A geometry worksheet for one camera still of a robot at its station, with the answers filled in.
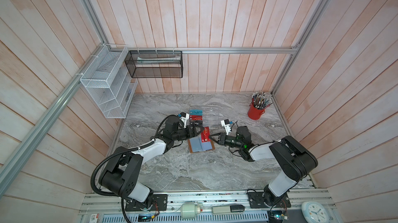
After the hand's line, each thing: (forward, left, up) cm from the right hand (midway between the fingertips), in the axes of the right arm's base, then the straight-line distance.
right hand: (209, 137), depth 85 cm
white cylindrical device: (-34, +9, -2) cm, 35 cm away
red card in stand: (+17, +8, -6) cm, 20 cm away
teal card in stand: (+20, +8, -3) cm, 22 cm away
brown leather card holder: (0, +8, -9) cm, 12 cm away
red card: (+2, +2, 0) cm, 3 cm away
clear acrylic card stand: (+22, -2, -11) cm, 25 cm away
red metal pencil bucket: (+20, -30, -3) cm, 36 cm away
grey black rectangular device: (-33, -9, -5) cm, 34 cm away
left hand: (+2, +5, +2) cm, 6 cm away
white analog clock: (-32, -47, -8) cm, 58 cm away
